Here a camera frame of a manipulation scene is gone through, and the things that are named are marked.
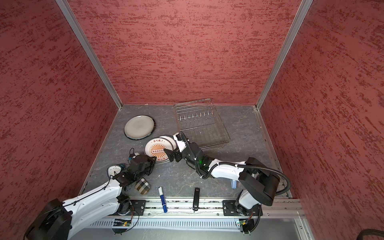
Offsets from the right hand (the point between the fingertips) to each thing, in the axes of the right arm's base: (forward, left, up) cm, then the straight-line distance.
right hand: (170, 147), depth 79 cm
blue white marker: (-22, +4, -15) cm, 27 cm away
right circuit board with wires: (-34, -39, -18) cm, 55 cm away
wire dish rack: (+24, -18, -8) cm, 31 cm away
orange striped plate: (+7, +12, -11) cm, 18 cm away
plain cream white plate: (+24, +26, -13) cm, 38 cm away
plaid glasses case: (-16, +15, -12) cm, 25 cm away
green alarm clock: (-7, +33, -12) cm, 35 cm away
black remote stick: (-23, -14, -15) cm, 30 cm away
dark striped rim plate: (+24, +26, -13) cm, 38 cm away
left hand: (-1, +8, -11) cm, 14 cm away
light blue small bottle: (-16, -34, -14) cm, 40 cm away
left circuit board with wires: (-31, +25, -18) cm, 44 cm away
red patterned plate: (+13, +2, -13) cm, 19 cm away
